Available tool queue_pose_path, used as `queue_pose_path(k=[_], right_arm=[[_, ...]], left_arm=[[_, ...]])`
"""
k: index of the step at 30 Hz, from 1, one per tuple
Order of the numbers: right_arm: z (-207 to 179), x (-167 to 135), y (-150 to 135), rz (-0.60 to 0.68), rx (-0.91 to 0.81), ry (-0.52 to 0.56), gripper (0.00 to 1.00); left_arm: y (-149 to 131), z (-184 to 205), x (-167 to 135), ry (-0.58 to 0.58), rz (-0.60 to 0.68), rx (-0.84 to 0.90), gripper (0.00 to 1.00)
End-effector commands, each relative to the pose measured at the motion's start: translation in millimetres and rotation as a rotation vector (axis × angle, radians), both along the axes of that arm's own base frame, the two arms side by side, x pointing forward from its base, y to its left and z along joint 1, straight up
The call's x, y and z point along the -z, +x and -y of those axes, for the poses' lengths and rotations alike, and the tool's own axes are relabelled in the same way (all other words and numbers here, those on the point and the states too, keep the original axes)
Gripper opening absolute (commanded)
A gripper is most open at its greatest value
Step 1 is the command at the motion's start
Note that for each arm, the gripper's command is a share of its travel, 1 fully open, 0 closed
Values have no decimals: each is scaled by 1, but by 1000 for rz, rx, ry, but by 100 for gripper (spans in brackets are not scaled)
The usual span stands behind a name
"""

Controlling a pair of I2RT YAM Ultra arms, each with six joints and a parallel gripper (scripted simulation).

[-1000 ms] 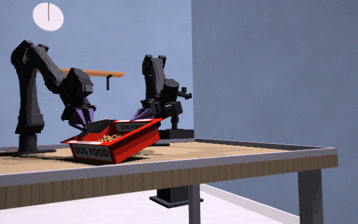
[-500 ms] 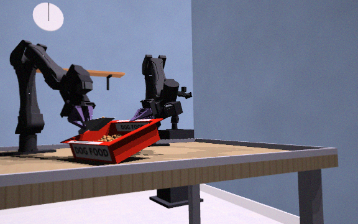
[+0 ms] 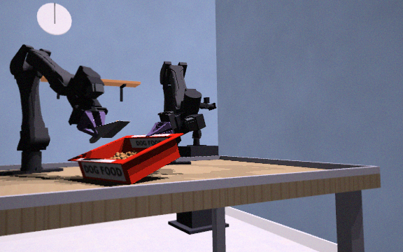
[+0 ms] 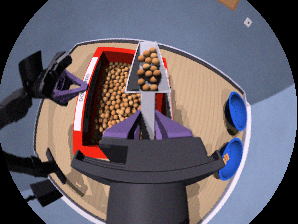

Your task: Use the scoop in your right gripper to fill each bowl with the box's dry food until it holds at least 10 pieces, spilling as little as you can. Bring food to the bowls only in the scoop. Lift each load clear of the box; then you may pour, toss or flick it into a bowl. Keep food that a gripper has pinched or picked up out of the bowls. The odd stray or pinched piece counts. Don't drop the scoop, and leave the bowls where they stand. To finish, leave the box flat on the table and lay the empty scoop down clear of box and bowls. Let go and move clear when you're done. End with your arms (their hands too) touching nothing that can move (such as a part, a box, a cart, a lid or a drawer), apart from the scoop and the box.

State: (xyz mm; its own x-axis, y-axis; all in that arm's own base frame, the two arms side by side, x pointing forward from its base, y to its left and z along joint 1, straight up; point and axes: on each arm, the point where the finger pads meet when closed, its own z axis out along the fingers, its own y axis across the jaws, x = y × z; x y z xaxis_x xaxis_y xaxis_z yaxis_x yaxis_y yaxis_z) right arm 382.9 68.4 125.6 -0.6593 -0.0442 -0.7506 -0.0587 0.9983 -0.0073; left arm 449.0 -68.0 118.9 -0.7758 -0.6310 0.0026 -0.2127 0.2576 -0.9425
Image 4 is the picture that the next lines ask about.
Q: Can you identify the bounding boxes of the blue bowl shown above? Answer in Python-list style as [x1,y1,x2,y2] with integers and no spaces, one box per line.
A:
[218,138,243,181]
[225,92,247,131]

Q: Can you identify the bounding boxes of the red dog food box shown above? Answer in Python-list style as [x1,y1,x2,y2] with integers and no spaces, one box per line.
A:
[73,47,173,159]

